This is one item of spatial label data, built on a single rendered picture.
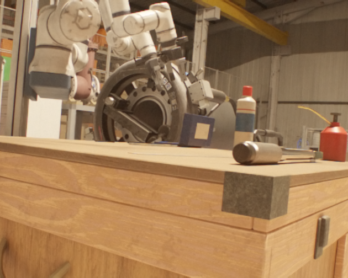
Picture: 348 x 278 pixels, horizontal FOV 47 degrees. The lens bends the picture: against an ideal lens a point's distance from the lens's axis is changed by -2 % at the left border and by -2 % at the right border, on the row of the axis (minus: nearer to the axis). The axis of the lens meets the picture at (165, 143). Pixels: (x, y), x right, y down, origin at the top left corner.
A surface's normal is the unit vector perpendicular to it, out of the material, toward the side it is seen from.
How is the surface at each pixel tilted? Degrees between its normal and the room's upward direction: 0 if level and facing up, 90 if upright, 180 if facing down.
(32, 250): 90
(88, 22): 98
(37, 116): 90
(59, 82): 90
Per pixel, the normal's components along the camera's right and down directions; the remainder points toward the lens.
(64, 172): -0.57, -0.04
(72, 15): 0.48, 0.15
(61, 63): 0.59, -0.31
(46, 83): 0.24, 0.04
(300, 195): 0.81, 0.07
